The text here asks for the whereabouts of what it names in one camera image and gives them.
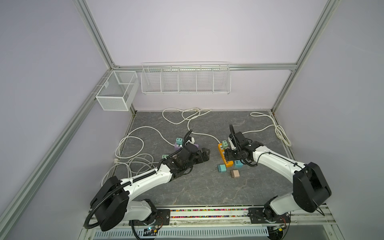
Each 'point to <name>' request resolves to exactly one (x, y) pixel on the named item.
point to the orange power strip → (228, 163)
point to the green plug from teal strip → (222, 168)
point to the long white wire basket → (186, 78)
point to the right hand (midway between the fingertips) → (230, 155)
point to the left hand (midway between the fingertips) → (204, 154)
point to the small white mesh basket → (119, 91)
